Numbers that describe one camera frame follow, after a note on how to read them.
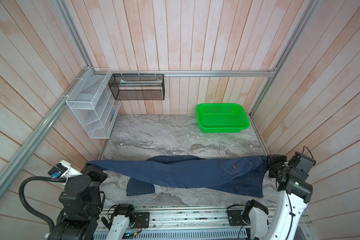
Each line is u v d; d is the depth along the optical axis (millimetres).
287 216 414
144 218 730
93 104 688
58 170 400
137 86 1050
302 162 483
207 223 731
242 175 705
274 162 609
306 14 706
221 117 1176
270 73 936
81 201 351
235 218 732
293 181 456
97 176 467
